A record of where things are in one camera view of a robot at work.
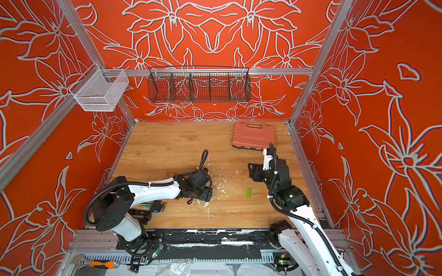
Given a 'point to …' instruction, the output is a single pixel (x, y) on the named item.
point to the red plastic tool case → (252, 136)
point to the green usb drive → (248, 193)
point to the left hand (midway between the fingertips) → (208, 191)
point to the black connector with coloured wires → (156, 206)
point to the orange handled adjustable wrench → (83, 262)
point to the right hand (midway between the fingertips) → (254, 162)
